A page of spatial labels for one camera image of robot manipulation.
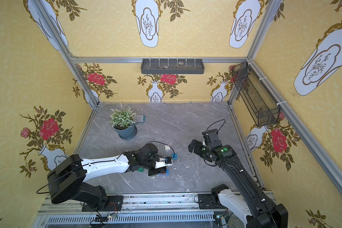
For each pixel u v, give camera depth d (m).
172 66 0.92
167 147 0.92
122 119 0.88
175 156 0.90
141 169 0.66
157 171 0.72
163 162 0.70
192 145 0.72
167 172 0.82
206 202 0.74
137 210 0.73
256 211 0.40
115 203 0.73
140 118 1.10
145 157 0.65
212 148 0.58
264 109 0.84
